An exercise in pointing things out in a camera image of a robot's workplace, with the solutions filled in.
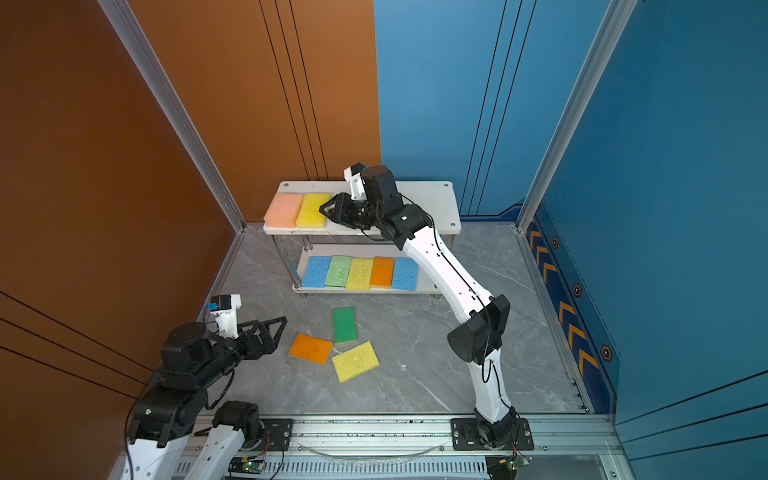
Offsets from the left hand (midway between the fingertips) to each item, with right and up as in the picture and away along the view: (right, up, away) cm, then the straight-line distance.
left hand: (273, 319), depth 69 cm
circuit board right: (+54, -35, +1) cm, 64 cm away
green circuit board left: (-7, -35, +2) cm, 36 cm away
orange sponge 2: (+24, +8, +28) cm, 38 cm away
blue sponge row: (+32, +8, +28) cm, 43 cm away
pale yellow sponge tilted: (+17, -16, +16) cm, 28 cm away
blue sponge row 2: (+3, +9, +28) cm, 29 cm away
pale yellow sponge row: (+17, +8, +27) cm, 33 cm away
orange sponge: (+4, -13, +18) cm, 23 cm away
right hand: (+10, +26, +2) cm, 28 cm away
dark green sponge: (+13, -8, +23) cm, 27 cm away
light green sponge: (+10, +9, +28) cm, 31 cm away
